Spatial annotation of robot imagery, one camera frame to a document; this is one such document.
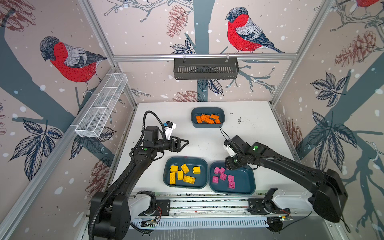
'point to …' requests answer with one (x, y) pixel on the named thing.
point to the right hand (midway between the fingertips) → (226, 167)
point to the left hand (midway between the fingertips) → (182, 141)
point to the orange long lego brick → (206, 118)
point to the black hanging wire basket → (205, 68)
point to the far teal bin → (199, 111)
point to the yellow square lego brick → (196, 170)
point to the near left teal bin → (202, 180)
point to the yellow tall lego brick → (180, 175)
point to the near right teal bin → (244, 179)
